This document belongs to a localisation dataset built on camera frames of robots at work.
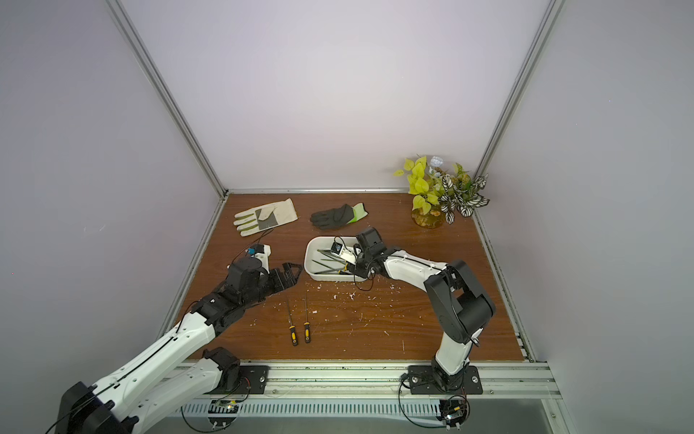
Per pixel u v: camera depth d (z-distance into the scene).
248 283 0.60
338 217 1.10
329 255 0.98
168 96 0.88
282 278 0.70
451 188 0.87
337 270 0.95
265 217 1.11
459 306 0.47
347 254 0.81
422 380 0.73
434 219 1.06
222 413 0.72
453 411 0.70
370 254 0.71
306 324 0.83
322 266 0.96
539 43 0.75
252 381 0.73
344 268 0.93
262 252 0.73
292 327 0.83
